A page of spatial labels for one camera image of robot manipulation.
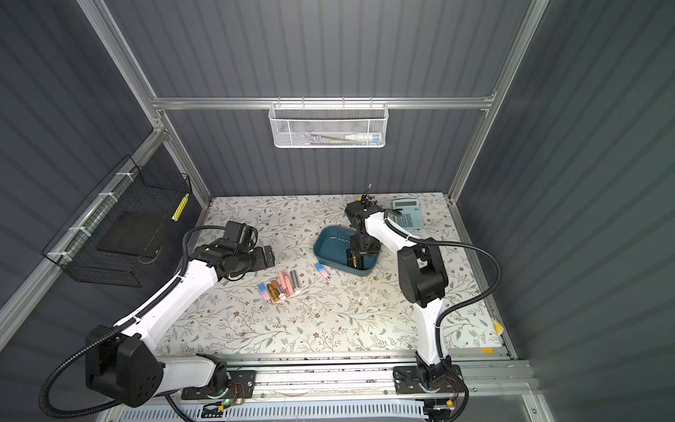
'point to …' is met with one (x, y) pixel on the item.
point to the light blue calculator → (410, 215)
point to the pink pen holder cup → (367, 200)
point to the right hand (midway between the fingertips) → (365, 253)
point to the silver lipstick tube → (294, 279)
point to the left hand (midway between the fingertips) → (264, 262)
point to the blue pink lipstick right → (322, 271)
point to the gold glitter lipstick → (273, 292)
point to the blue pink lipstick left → (263, 289)
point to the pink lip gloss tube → (282, 280)
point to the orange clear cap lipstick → (277, 283)
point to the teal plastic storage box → (330, 245)
